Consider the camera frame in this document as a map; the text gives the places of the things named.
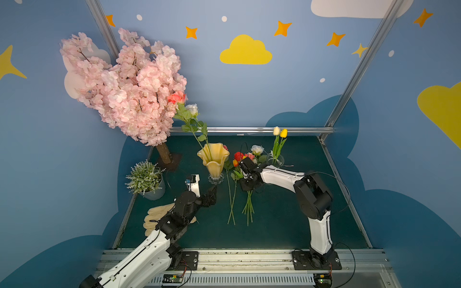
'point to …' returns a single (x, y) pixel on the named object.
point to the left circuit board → (172, 278)
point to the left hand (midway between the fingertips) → (208, 185)
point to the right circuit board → (323, 280)
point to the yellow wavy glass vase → (214, 155)
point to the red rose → (238, 156)
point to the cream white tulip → (277, 132)
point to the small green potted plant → (146, 178)
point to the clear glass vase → (280, 162)
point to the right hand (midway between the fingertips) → (247, 184)
